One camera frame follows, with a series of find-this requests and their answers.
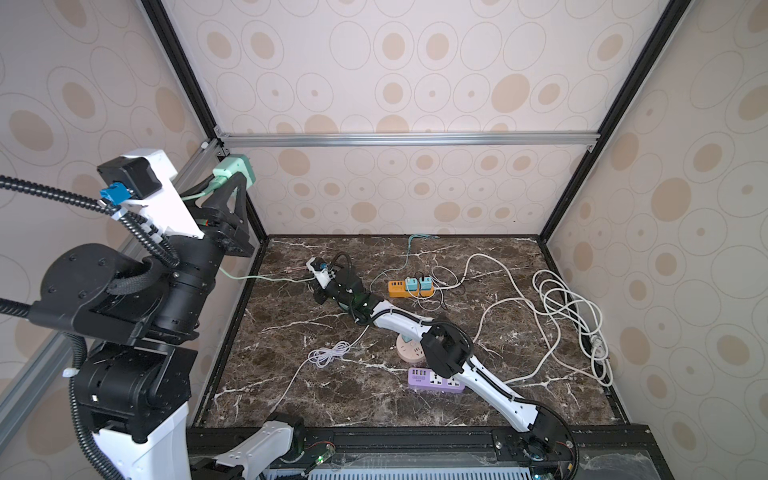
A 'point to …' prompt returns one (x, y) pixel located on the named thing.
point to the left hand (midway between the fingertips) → (239, 174)
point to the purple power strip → (426, 379)
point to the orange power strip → (398, 289)
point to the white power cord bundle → (579, 345)
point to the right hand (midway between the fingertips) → (304, 275)
